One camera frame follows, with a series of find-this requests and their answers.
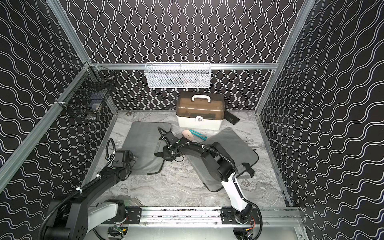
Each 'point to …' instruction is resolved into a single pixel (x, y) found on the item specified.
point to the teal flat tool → (200, 137)
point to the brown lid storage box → (202, 111)
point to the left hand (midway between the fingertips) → (130, 160)
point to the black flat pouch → (231, 118)
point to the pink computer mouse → (187, 134)
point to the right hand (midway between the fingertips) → (166, 154)
